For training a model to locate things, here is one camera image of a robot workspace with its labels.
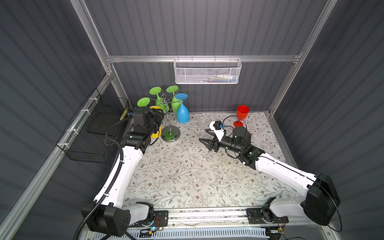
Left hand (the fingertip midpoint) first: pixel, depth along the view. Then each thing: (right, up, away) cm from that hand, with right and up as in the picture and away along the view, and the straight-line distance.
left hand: (161, 111), depth 73 cm
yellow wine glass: (-9, -13, +29) cm, 33 cm away
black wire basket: (-36, -14, -3) cm, 38 cm away
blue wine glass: (+9, 0, +14) cm, 17 cm away
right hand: (+21, -12, -1) cm, 24 cm away
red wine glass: (+49, +3, +29) cm, 57 cm away
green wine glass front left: (-12, +6, +9) cm, 17 cm away
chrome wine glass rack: (-2, -12, +32) cm, 34 cm away
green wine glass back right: (+4, +15, +15) cm, 21 cm away
